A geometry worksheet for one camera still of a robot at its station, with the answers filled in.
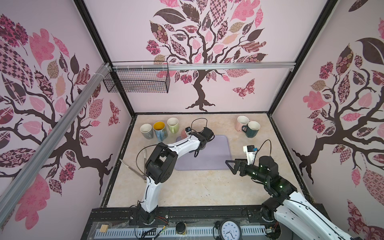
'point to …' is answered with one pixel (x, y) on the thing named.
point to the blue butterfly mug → (160, 130)
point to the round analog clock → (231, 229)
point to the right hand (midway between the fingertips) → (230, 160)
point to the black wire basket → (151, 77)
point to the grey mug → (146, 130)
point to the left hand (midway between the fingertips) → (193, 146)
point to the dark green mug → (251, 129)
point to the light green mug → (173, 125)
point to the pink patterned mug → (242, 120)
